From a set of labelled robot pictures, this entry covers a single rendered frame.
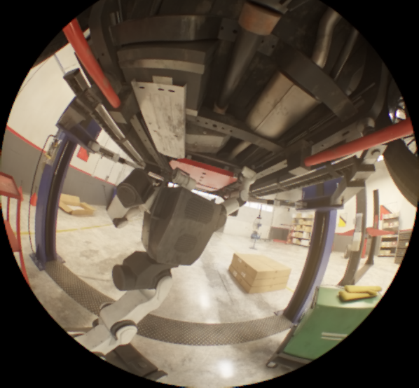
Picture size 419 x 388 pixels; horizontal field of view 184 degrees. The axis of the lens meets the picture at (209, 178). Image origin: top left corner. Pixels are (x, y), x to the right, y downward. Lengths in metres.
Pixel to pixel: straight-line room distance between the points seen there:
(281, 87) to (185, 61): 0.40
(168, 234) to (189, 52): 0.59
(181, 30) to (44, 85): 3.89
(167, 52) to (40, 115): 3.86
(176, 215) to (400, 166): 0.93
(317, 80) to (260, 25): 0.27
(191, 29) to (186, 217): 0.63
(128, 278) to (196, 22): 0.89
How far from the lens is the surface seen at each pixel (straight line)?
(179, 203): 0.42
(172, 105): 0.62
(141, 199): 0.49
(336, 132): 0.70
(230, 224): 10.34
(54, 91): 4.30
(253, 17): 0.40
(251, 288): 2.38
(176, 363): 1.31
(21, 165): 4.18
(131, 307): 0.71
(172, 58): 0.52
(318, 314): 1.05
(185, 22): 0.51
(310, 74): 0.53
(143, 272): 0.55
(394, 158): 0.78
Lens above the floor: 1.21
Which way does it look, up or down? 15 degrees up
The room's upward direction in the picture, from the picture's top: 14 degrees clockwise
